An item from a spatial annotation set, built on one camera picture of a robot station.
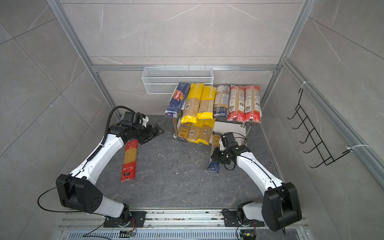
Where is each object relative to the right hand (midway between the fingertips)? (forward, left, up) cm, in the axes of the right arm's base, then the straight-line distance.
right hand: (213, 155), depth 85 cm
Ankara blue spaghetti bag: (-9, +1, +3) cm, 9 cm away
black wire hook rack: (-1, -45, +20) cm, 50 cm away
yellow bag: (+19, +10, -1) cm, 22 cm away
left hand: (+9, +31, +13) cm, 34 cm away
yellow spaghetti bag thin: (+19, +2, 0) cm, 19 cm away
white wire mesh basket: (+48, +31, +20) cm, 60 cm away
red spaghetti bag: (+1, +51, -6) cm, 52 cm away
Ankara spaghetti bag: (+23, +17, -1) cm, 29 cm away
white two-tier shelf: (+28, -10, -6) cm, 30 cm away
